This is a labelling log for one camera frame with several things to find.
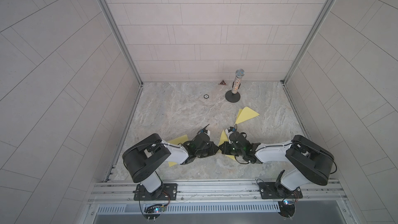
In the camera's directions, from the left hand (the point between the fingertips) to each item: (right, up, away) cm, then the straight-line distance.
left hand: (221, 149), depth 85 cm
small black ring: (-9, +29, +23) cm, 38 cm away
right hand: (-2, 0, +1) cm, 2 cm away
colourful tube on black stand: (+11, +30, +23) cm, 39 cm away
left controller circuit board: (-31, -19, -20) cm, 41 cm away
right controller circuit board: (+28, -20, -17) cm, 38 cm away
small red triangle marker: (+4, +40, +31) cm, 50 cm away
